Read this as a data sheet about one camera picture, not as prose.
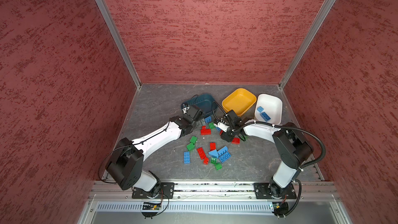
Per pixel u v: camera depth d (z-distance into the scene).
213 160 0.81
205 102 1.08
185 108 0.77
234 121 0.74
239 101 1.12
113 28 0.88
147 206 0.73
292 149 0.48
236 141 0.90
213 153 0.84
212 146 0.88
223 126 0.84
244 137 0.68
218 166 0.81
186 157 0.83
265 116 1.00
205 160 0.82
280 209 0.70
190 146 0.87
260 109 1.06
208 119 0.98
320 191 0.76
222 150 0.85
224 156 0.85
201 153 0.85
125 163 0.42
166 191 0.74
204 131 0.94
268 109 1.07
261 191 0.74
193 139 0.89
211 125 0.93
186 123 0.62
